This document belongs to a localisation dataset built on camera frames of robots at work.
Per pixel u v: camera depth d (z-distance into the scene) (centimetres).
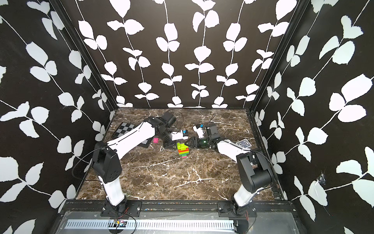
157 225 70
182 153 89
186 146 84
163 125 65
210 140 73
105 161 47
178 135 75
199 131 83
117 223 71
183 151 87
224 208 74
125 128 104
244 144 99
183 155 90
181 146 84
